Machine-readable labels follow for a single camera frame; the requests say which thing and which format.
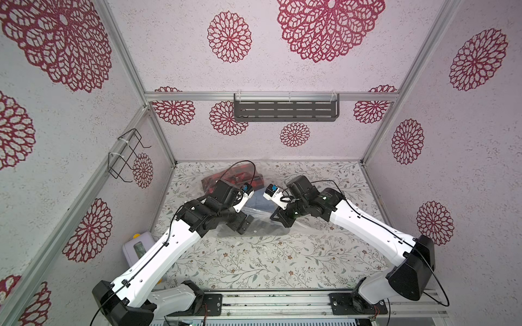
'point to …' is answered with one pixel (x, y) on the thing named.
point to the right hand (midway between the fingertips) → (271, 213)
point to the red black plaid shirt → (236, 176)
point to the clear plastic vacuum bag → (247, 210)
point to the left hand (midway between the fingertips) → (238, 214)
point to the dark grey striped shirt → (259, 226)
